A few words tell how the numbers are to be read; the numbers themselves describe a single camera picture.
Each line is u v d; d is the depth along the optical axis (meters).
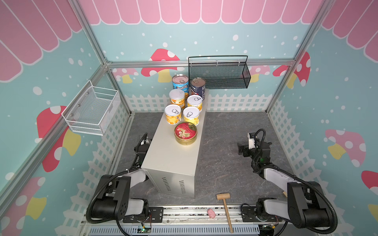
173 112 0.65
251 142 0.79
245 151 0.81
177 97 0.68
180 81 0.72
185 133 0.60
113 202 0.43
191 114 0.64
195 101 0.70
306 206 0.42
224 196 0.78
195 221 0.74
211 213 0.74
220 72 0.94
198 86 0.71
